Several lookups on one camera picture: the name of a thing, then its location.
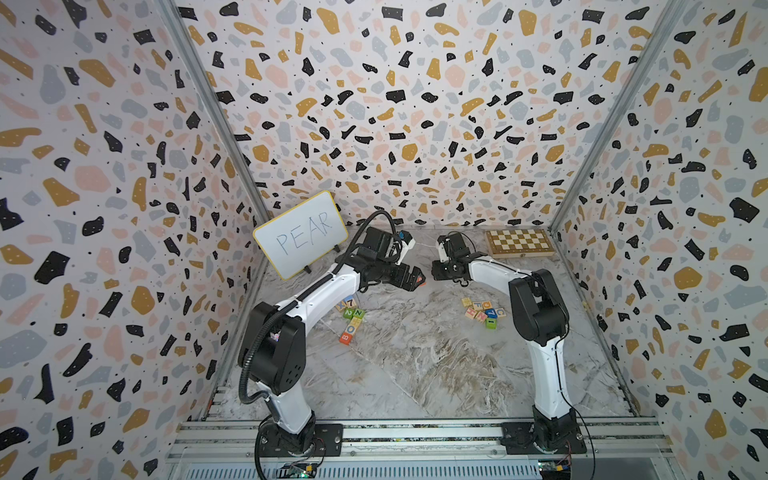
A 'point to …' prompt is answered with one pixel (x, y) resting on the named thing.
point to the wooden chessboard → (520, 242)
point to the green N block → (350, 313)
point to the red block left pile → (345, 338)
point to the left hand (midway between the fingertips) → (416, 272)
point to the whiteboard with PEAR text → (301, 235)
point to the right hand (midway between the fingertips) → (436, 269)
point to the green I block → (491, 323)
